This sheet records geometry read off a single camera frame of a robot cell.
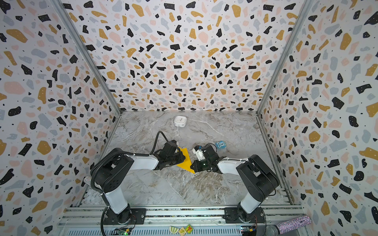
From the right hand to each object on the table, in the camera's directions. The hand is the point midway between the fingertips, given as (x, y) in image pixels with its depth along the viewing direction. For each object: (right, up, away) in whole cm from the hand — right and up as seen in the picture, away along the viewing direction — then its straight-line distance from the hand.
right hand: (188, 165), depth 88 cm
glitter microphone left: (-56, -7, -6) cm, 57 cm away
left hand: (-1, +4, +5) cm, 7 cm away
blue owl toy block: (+21, +10, +12) cm, 27 cm away
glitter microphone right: (+41, -24, -21) cm, 52 cm away
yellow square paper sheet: (-1, 0, +3) cm, 3 cm away
